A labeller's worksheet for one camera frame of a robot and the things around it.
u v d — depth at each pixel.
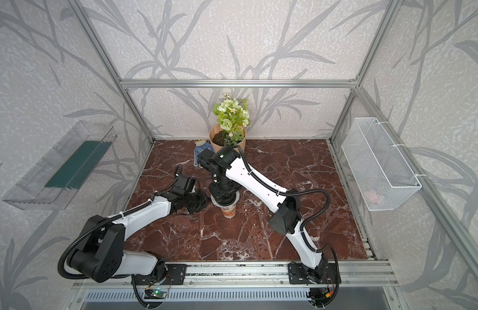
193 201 0.76
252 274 0.75
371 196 0.72
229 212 0.83
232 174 0.53
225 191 0.67
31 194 0.58
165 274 0.72
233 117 0.93
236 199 0.76
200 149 1.16
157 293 0.71
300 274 0.74
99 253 0.42
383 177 0.61
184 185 0.71
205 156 0.61
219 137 1.05
